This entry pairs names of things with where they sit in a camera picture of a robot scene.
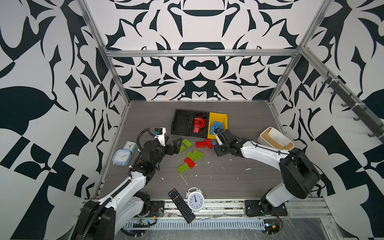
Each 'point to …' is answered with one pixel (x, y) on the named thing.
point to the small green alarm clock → (130, 145)
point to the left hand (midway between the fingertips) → (174, 135)
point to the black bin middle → (203, 132)
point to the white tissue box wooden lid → (273, 137)
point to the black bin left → (181, 123)
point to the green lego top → (187, 142)
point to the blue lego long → (214, 143)
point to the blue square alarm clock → (122, 157)
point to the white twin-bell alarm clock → (195, 199)
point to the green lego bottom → (183, 168)
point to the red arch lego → (199, 123)
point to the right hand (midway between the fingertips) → (218, 146)
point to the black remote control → (181, 205)
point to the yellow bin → (217, 117)
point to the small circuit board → (271, 226)
